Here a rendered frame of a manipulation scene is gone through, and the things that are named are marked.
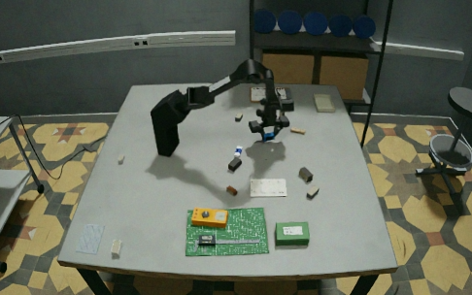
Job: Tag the green cutting mat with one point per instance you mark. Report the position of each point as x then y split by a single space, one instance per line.
242 224

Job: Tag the tan wooden block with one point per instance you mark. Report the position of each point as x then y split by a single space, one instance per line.
297 130

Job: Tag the white and blue block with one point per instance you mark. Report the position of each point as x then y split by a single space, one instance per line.
238 151

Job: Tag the blue rectangular block with black label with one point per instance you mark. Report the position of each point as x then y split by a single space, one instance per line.
269 136

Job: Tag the green rectangular box with white label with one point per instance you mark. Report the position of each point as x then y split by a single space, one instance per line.
292 233

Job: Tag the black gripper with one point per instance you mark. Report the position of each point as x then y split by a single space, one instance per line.
269 120

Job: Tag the small brown block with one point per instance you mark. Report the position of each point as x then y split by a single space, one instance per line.
231 190

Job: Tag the silver digital caliper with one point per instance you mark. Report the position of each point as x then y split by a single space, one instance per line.
210 240

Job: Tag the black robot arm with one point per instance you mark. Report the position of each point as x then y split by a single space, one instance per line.
247 72

